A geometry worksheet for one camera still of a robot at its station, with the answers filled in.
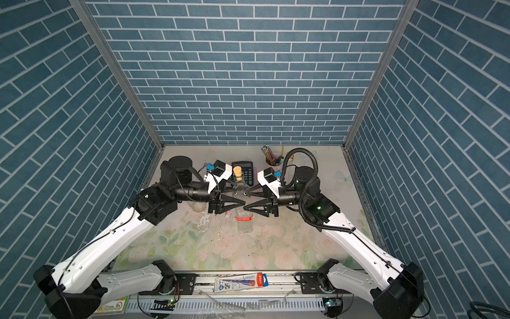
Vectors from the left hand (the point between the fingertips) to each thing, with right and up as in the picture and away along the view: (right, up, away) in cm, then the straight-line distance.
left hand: (247, 198), depth 58 cm
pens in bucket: (+7, +16, +39) cm, 42 cm away
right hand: (+1, -2, +2) cm, 3 cm away
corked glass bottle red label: (-1, -7, +3) cm, 8 cm away
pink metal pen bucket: (+12, +11, +42) cm, 45 cm away
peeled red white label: (-5, -4, -3) cm, 7 cm away
